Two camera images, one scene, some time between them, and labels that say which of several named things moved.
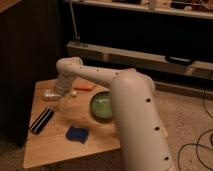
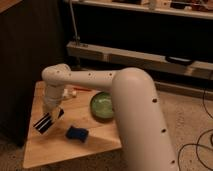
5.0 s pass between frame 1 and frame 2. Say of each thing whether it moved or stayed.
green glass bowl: stayed
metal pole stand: stayed
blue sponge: stayed
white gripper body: moved
